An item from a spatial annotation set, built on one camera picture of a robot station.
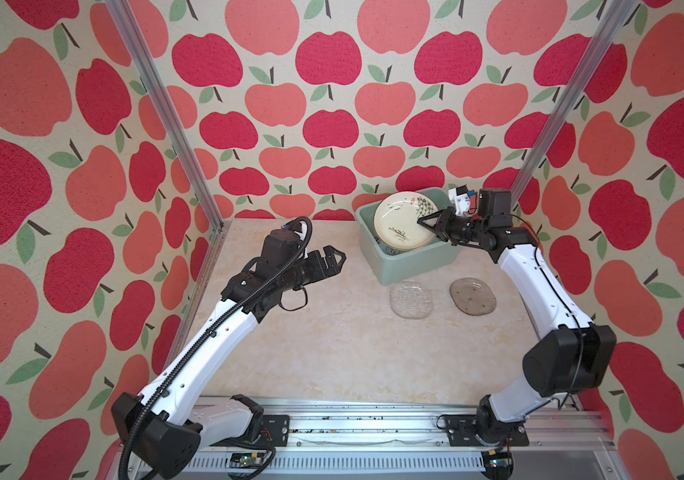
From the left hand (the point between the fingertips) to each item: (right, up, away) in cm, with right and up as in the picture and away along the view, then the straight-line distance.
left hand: (339, 263), depth 71 cm
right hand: (+23, +11, +8) cm, 27 cm away
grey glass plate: (+45, -12, +28) cm, 54 cm away
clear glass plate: (+24, -14, +28) cm, 40 cm away
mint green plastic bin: (+14, -1, +20) cm, 25 cm away
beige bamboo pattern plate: (+15, +11, +7) cm, 20 cm away
